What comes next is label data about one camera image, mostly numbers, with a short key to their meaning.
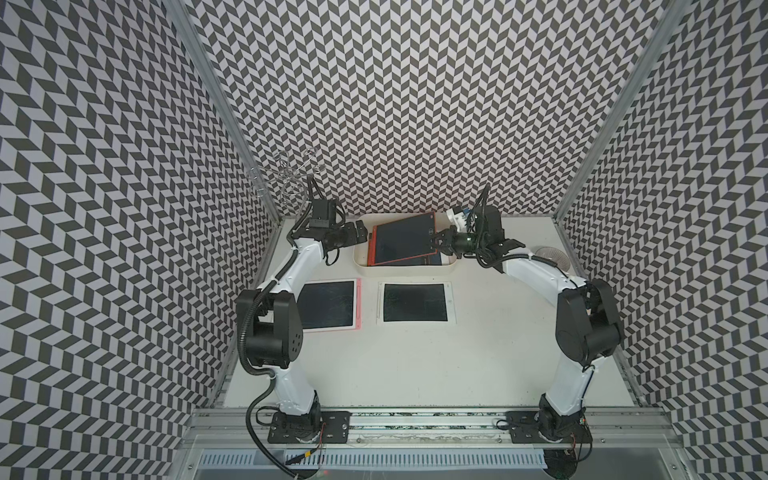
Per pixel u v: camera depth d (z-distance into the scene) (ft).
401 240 2.80
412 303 3.21
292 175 3.57
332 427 2.38
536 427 2.37
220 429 2.42
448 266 3.22
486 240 2.32
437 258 3.44
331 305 3.11
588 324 1.60
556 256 3.31
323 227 2.32
